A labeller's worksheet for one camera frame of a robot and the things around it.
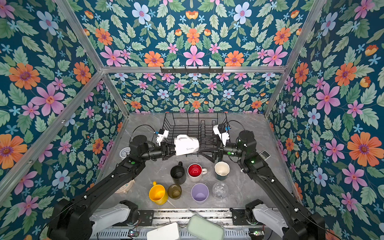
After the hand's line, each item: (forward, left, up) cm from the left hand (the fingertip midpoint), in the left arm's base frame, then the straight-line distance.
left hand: (182, 147), depth 67 cm
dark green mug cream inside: (-1, -21, -26) cm, 33 cm away
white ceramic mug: (0, -1, +2) cm, 3 cm away
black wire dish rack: (+34, -2, -29) cm, 44 cm away
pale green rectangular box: (-30, -8, -25) cm, 39 cm away
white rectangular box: (-30, +7, -23) cm, 39 cm away
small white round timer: (+14, +40, -25) cm, 49 cm away
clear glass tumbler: (-12, -18, -28) cm, 36 cm away
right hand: (-1, -10, +3) cm, 11 cm away
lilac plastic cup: (-13, -7, -27) cm, 31 cm away
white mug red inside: (-1, -5, -28) cm, 28 cm away
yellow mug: (-12, +16, -27) cm, 34 cm away
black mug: (-2, +5, -26) cm, 27 cm away
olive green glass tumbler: (-11, +7, -28) cm, 31 cm away
